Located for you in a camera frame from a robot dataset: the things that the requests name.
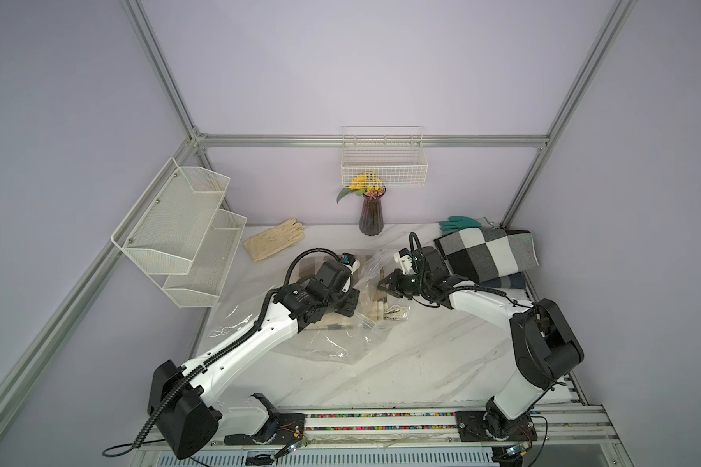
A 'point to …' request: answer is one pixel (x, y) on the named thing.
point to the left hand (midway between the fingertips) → (348, 299)
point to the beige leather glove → (272, 240)
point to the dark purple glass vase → (371, 220)
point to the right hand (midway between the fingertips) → (378, 289)
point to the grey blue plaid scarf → (511, 281)
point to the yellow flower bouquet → (364, 184)
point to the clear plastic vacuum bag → (350, 337)
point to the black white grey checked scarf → (483, 253)
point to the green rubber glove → (457, 223)
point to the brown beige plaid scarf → (371, 302)
